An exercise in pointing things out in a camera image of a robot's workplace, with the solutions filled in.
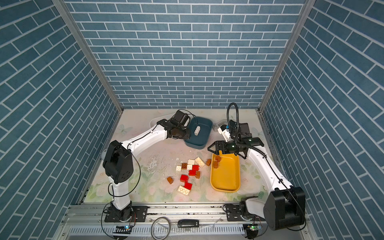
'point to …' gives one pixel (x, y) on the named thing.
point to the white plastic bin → (154, 121)
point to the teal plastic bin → (203, 139)
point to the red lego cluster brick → (192, 172)
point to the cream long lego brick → (199, 161)
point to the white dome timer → (103, 153)
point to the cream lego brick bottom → (183, 190)
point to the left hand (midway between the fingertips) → (189, 134)
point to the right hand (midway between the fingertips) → (213, 146)
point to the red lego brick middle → (184, 178)
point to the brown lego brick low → (170, 180)
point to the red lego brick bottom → (188, 185)
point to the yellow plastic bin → (226, 178)
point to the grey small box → (216, 126)
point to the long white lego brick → (197, 130)
